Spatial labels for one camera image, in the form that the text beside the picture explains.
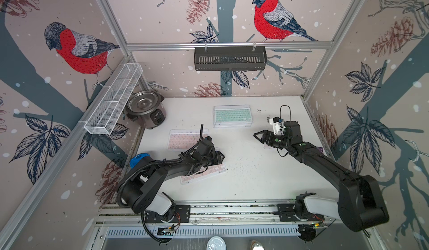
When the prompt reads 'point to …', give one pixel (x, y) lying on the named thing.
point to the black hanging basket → (230, 59)
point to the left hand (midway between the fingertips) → (224, 156)
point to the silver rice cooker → (146, 107)
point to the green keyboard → (233, 113)
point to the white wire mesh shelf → (112, 99)
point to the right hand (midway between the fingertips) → (258, 134)
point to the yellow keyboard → (232, 125)
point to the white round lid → (216, 243)
